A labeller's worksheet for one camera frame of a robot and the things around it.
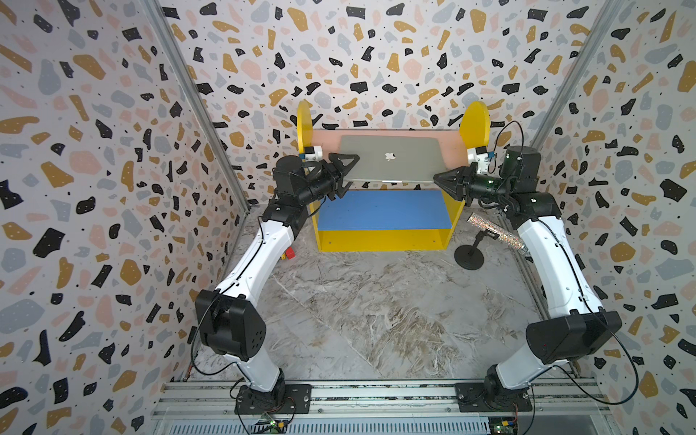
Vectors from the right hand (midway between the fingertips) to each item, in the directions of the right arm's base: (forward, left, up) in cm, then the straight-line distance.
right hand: (434, 179), depth 67 cm
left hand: (+3, +18, +2) cm, 19 cm away
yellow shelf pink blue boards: (+13, +10, -29) cm, 33 cm away
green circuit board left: (-47, +42, -45) cm, 78 cm away
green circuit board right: (-45, -20, -46) cm, 67 cm away
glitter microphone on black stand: (+7, -22, -43) cm, 49 cm away
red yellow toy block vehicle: (+6, +48, -41) cm, 64 cm away
